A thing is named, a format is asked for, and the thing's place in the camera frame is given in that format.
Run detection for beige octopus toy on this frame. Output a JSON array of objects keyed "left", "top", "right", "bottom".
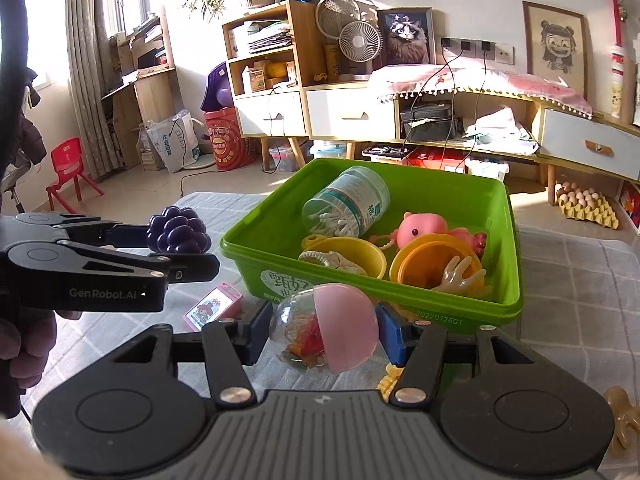
[{"left": 604, "top": 386, "right": 640, "bottom": 450}]

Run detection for white storage box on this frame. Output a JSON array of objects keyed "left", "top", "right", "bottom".
[{"left": 467, "top": 157, "right": 511, "bottom": 183}]

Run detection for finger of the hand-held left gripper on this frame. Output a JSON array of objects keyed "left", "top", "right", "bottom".
[
  {"left": 55, "top": 214, "right": 151, "bottom": 250},
  {"left": 82, "top": 251, "right": 221, "bottom": 283}
]

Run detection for large white fan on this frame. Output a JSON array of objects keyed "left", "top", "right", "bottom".
[{"left": 315, "top": 0, "right": 368, "bottom": 43}]

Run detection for framed cartoon drawing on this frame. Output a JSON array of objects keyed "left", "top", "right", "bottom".
[{"left": 522, "top": 1, "right": 588, "bottom": 101}]

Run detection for pink card box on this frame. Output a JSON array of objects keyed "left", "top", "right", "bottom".
[{"left": 184, "top": 282, "right": 245, "bottom": 332}]

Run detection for clear pink capsule ball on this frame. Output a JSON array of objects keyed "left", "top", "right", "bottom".
[{"left": 269, "top": 282, "right": 381, "bottom": 375}]

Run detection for beige skeleton toy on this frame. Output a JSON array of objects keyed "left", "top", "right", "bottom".
[{"left": 298, "top": 249, "right": 368, "bottom": 277}]

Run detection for red printed bag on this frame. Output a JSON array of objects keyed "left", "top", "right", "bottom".
[{"left": 202, "top": 106, "right": 256, "bottom": 171}]

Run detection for small cardboard box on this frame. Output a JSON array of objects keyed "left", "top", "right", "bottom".
[{"left": 242, "top": 60, "right": 268, "bottom": 93}]

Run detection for yellow egg tray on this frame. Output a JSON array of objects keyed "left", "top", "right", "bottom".
[{"left": 554, "top": 181, "right": 626, "bottom": 233}]

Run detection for wooden low cabinet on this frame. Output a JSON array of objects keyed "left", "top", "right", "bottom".
[{"left": 300, "top": 80, "right": 640, "bottom": 206}]

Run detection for black lidded storage box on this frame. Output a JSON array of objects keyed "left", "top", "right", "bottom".
[{"left": 362, "top": 145, "right": 416, "bottom": 162}]

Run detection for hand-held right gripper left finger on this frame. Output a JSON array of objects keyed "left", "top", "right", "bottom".
[{"left": 111, "top": 300, "right": 275, "bottom": 409}]

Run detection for small white desk fan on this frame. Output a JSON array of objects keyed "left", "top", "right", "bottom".
[{"left": 339, "top": 21, "right": 385, "bottom": 81}]

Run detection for red storage box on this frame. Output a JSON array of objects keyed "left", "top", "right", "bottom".
[{"left": 405, "top": 147, "right": 471, "bottom": 173}]

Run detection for grey curtain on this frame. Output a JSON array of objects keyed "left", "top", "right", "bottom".
[{"left": 65, "top": 0, "right": 123, "bottom": 181}]

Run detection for stack of papers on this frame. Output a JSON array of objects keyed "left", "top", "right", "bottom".
[{"left": 230, "top": 20, "right": 293, "bottom": 56}]

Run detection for black bag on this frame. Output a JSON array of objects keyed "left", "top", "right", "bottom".
[{"left": 400, "top": 100, "right": 463, "bottom": 143}]

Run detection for clear cotton swab jar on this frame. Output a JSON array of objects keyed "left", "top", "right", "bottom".
[{"left": 301, "top": 169, "right": 391, "bottom": 238}]

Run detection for yellow toy bowl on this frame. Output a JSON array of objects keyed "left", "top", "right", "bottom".
[{"left": 300, "top": 235, "right": 388, "bottom": 281}]

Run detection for pink fringed cloth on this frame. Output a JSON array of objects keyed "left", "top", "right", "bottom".
[{"left": 369, "top": 55, "right": 595, "bottom": 118}]

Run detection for yellow bottle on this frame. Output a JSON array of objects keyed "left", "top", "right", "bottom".
[{"left": 609, "top": 45, "right": 626, "bottom": 121}]

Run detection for wooden desk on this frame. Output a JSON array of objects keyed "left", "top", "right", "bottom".
[{"left": 100, "top": 7, "right": 178, "bottom": 171}]

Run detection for yellow toy corn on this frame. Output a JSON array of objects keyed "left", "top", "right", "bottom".
[{"left": 376, "top": 362, "right": 407, "bottom": 401}]

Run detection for framed cat picture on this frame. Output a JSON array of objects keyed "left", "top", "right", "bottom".
[{"left": 376, "top": 6, "right": 436, "bottom": 67}]

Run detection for purple plastic seat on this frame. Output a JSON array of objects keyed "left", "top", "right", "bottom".
[{"left": 200, "top": 61, "right": 236, "bottom": 113}]

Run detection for white printed bag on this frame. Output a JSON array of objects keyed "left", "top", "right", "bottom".
[{"left": 145, "top": 107, "right": 201, "bottom": 175}]

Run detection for clear storage box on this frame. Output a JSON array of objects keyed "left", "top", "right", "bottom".
[{"left": 267, "top": 144, "right": 306, "bottom": 173}]

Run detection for teal lidded container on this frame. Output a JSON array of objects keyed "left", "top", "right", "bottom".
[{"left": 310, "top": 140, "right": 351, "bottom": 161}]

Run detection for orange toy bowl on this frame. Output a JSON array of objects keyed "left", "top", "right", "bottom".
[{"left": 389, "top": 239, "right": 483, "bottom": 291}]

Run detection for beige toy hand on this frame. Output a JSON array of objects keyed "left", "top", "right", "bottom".
[{"left": 430, "top": 255, "right": 487, "bottom": 293}]

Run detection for pink animal toy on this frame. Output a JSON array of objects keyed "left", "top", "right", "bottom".
[{"left": 372, "top": 211, "right": 488, "bottom": 261}]

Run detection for wall power outlets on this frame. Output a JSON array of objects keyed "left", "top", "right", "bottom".
[{"left": 440, "top": 37, "right": 516, "bottom": 66}]

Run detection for purple toy grapes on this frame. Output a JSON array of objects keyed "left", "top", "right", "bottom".
[{"left": 146, "top": 206, "right": 210, "bottom": 256}]

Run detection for wooden shelf cabinet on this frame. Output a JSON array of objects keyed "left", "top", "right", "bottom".
[{"left": 222, "top": 0, "right": 328, "bottom": 171}]

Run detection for grey checked blanket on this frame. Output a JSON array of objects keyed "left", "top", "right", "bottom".
[{"left": 52, "top": 191, "right": 640, "bottom": 456}]

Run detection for white cabinet drawer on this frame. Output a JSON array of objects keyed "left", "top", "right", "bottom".
[
  {"left": 540, "top": 109, "right": 640, "bottom": 181},
  {"left": 234, "top": 92, "right": 306, "bottom": 137},
  {"left": 306, "top": 89, "right": 398, "bottom": 138}
]

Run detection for person's left hand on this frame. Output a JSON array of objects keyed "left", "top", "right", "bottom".
[{"left": 0, "top": 317, "right": 58, "bottom": 418}]

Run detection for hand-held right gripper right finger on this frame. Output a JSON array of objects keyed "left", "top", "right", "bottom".
[{"left": 376, "top": 302, "right": 540, "bottom": 408}]

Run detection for yellow canister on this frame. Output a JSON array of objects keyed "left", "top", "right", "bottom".
[{"left": 324, "top": 44, "right": 342, "bottom": 83}]

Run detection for green plastic bin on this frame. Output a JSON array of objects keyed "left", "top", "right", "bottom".
[{"left": 220, "top": 157, "right": 523, "bottom": 323}]

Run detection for white crumpled cloth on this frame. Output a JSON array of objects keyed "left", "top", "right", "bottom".
[{"left": 462, "top": 105, "right": 540, "bottom": 156}]

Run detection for dark jacket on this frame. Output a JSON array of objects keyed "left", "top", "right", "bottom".
[{"left": 0, "top": 85, "right": 48, "bottom": 171}]

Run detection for red plastic chair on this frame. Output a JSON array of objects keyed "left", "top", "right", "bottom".
[{"left": 46, "top": 137, "right": 106, "bottom": 213}]

